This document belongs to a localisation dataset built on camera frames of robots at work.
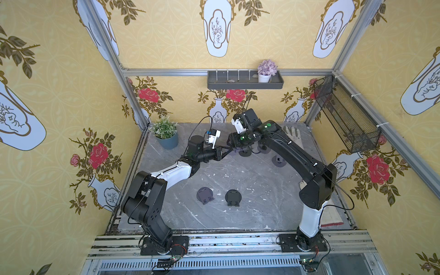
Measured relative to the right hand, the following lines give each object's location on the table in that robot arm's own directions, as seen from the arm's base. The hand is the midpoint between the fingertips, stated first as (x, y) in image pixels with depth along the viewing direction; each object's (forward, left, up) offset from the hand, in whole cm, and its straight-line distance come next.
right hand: (231, 143), depth 81 cm
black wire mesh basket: (+10, -61, +1) cm, 62 cm away
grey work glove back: (+27, -42, -23) cm, 55 cm away
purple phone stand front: (-17, +13, -22) cm, 31 cm away
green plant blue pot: (+13, +38, -8) cm, 41 cm away
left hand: (-1, 0, -5) cm, 5 cm away
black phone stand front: (-17, -2, -23) cm, 29 cm away
